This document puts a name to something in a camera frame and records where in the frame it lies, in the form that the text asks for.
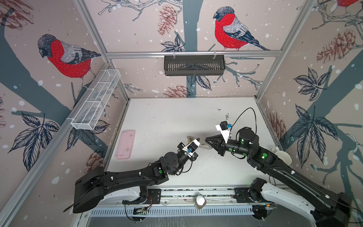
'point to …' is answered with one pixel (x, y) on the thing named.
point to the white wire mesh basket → (86, 118)
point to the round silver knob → (200, 201)
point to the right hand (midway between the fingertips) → (205, 141)
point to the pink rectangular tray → (125, 144)
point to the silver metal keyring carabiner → (189, 138)
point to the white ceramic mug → (282, 155)
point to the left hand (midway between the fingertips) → (197, 139)
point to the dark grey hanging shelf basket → (194, 65)
